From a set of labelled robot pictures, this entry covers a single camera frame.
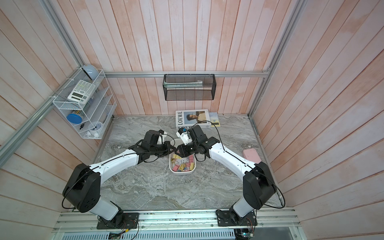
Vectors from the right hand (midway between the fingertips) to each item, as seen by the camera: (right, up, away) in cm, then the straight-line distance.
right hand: (177, 150), depth 82 cm
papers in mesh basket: (-2, +39, +7) cm, 39 cm away
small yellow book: (+27, +20, +36) cm, 49 cm away
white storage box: (+1, -10, +8) cm, 13 cm away
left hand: (-1, -1, +3) cm, 3 cm away
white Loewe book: (+4, +20, +32) cm, 38 cm away
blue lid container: (-54, +17, -5) cm, 57 cm away
